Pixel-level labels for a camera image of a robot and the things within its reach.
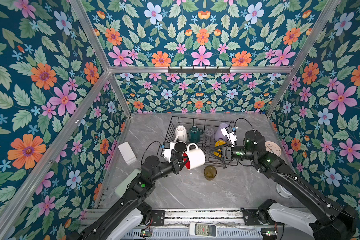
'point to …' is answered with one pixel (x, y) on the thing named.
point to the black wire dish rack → (206, 145)
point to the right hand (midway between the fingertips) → (211, 150)
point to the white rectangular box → (127, 153)
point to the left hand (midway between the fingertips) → (191, 157)
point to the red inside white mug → (193, 158)
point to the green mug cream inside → (195, 134)
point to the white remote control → (203, 229)
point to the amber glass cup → (210, 172)
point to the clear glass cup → (209, 134)
